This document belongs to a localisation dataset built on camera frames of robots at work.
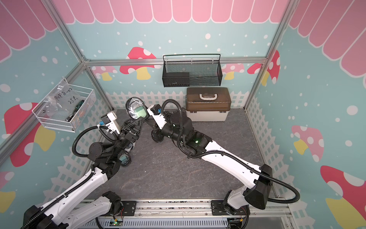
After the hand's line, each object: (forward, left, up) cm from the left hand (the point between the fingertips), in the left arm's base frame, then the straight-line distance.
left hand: (146, 118), depth 58 cm
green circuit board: (-32, +19, -44) cm, 58 cm away
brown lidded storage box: (+32, -30, -21) cm, 49 cm away
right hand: (+1, 0, -3) cm, 3 cm away
